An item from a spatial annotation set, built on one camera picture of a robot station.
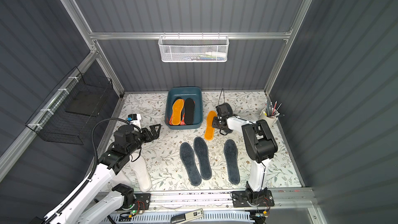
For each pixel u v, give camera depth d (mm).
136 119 688
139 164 846
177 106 1088
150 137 680
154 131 693
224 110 805
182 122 1012
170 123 998
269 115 965
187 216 663
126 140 574
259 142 518
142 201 723
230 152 891
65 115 721
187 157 872
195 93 1170
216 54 863
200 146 915
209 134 972
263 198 715
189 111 1086
